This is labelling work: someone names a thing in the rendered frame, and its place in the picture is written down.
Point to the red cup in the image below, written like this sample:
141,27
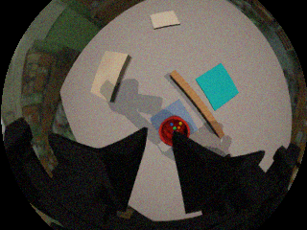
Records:
166,131

